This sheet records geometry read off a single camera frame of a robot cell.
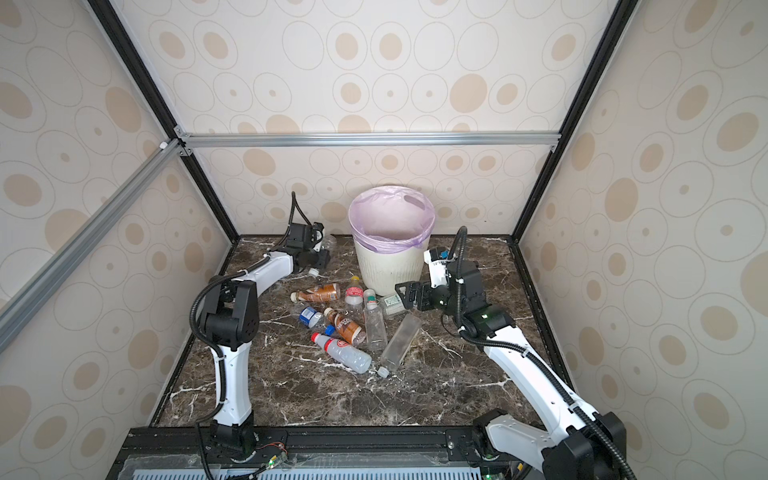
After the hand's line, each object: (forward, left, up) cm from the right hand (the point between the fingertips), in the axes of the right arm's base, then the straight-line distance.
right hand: (412, 284), depth 76 cm
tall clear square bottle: (-5, +3, -25) cm, 25 cm away
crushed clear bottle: (+28, +27, -13) cm, 41 cm away
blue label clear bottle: (+2, +30, -19) cm, 36 cm away
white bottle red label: (-10, +19, -20) cm, 29 cm away
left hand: (+26, +27, -13) cm, 40 cm away
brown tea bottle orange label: (-2, +19, -19) cm, 27 cm away
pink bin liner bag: (+31, +5, -5) cm, 32 cm away
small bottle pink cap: (+9, +18, -20) cm, 29 cm away
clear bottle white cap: (+1, +11, -23) cm, 25 cm away
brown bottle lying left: (+11, +28, -19) cm, 36 cm away
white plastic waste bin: (+11, +8, -9) cm, 16 cm away
